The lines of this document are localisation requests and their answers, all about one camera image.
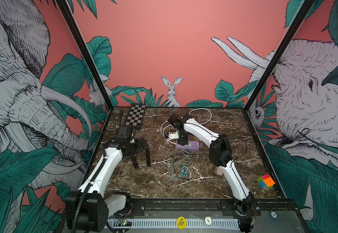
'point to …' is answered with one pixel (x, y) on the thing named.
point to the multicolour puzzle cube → (265, 181)
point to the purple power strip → (191, 144)
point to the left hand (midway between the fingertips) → (143, 146)
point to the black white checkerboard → (135, 116)
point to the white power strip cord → (168, 121)
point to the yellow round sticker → (181, 222)
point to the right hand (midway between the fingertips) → (183, 137)
